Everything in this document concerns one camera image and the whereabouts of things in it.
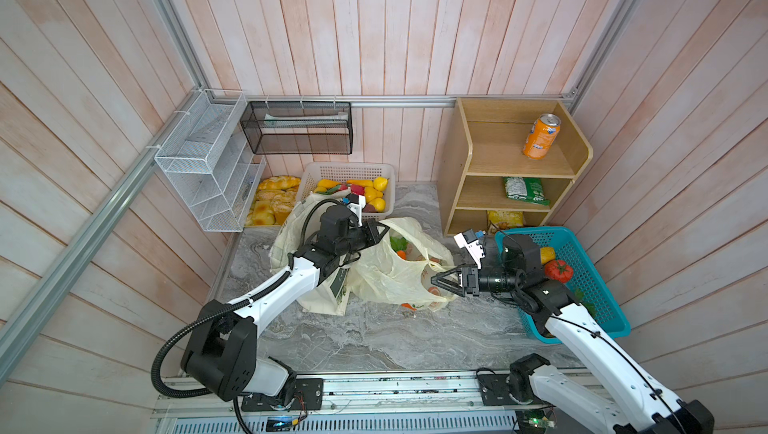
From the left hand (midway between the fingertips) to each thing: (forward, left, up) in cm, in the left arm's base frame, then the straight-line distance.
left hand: (391, 231), depth 79 cm
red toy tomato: (-3, -52, -16) cm, 54 cm away
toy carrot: (+7, -4, -18) cm, 20 cm away
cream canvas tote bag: (-15, +16, -9) cm, 23 cm away
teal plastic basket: (-9, -58, -15) cm, 61 cm away
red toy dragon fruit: (+28, +12, -13) cm, 33 cm away
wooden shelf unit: (+19, -33, +9) cm, 39 cm away
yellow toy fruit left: (+35, +24, -17) cm, 46 cm away
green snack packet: (+17, -43, -1) cm, 47 cm away
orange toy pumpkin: (-15, -11, -4) cm, 19 cm away
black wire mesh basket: (+46, +33, +1) cm, 56 cm away
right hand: (-15, -10, +1) cm, 18 cm away
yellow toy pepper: (+3, -51, -17) cm, 54 cm away
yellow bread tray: (+24, +41, -14) cm, 50 cm away
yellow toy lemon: (+35, +3, -16) cm, 38 cm away
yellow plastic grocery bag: (-9, -2, -4) cm, 10 cm away
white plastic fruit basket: (+38, +30, -14) cm, 50 cm away
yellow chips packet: (+18, -44, -17) cm, 51 cm away
